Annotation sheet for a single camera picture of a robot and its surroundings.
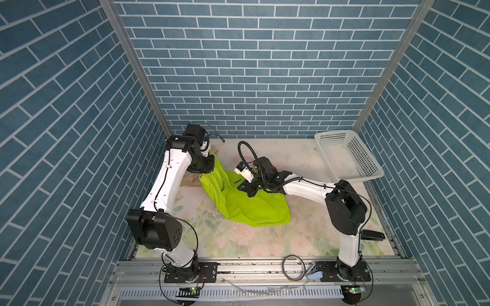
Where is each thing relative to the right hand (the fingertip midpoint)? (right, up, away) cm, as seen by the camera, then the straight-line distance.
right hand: (236, 186), depth 87 cm
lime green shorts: (+13, -11, +2) cm, 17 cm away
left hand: (-10, +9, -7) cm, 15 cm away
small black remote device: (+60, -21, -4) cm, 63 cm away
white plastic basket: (+63, +13, +26) cm, 70 cm away
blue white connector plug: (+32, -32, -15) cm, 47 cm away
